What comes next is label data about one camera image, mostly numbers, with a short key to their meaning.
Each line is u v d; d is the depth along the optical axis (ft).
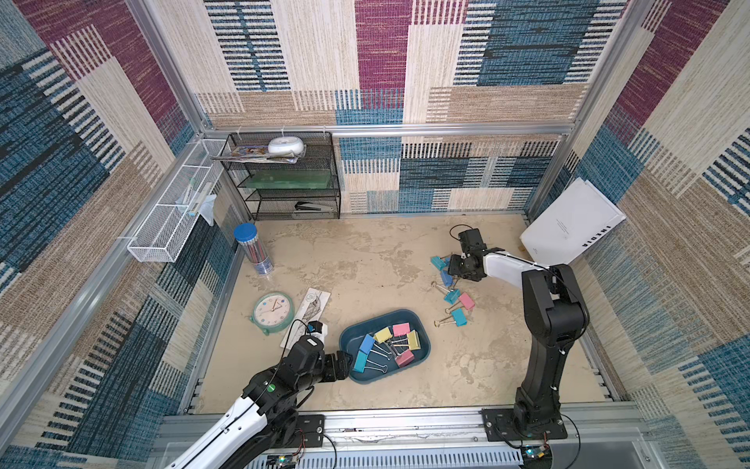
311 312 3.09
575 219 3.01
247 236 2.92
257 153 3.05
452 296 3.16
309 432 2.40
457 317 3.08
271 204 3.91
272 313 3.01
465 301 3.14
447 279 3.24
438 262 3.43
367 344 2.85
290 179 3.17
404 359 2.73
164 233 3.01
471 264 2.53
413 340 2.79
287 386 1.94
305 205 3.66
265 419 1.77
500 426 2.40
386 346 2.80
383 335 2.87
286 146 2.92
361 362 2.77
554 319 1.73
